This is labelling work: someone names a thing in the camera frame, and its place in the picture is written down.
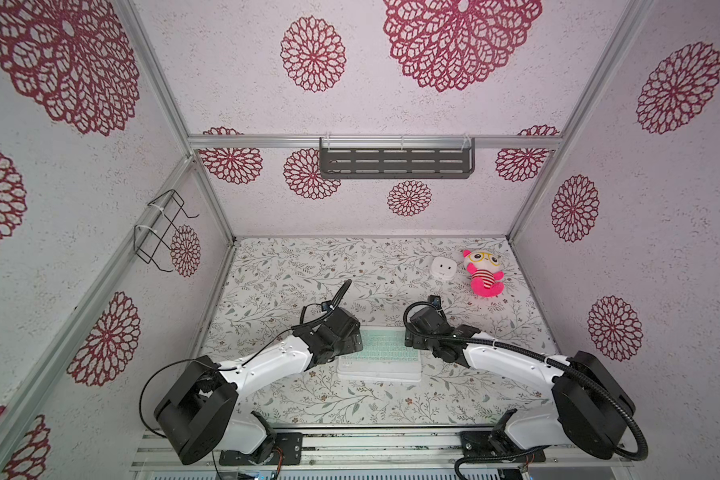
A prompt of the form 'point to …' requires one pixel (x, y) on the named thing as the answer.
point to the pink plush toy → (486, 271)
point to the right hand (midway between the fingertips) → (418, 330)
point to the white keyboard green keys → (385, 356)
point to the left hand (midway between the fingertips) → (346, 341)
